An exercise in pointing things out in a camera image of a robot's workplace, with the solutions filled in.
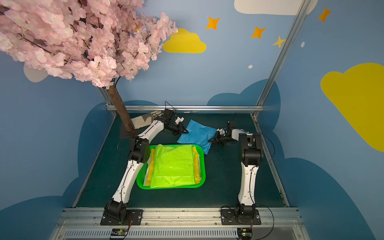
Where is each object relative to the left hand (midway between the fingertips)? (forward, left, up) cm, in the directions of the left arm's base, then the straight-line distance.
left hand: (188, 130), depth 106 cm
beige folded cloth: (+13, +35, -4) cm, 38 cm away
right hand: (-6, -16, -2) cm, 17 cm away
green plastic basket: (-19, -9, +5) cm, 21 cm away
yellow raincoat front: (-30, +20, +3) cm, 37 cm away
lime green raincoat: (-31, +7, +8) cm, 33 cm away
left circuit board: (-61, +31, -5) cm, 69 cm away
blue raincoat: (-3, -7, -1) cm, 8 cm away
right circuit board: (-60, -31, -6) cm, 67 cm away
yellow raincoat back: (-28, -6, +3) cm, 29 cm away
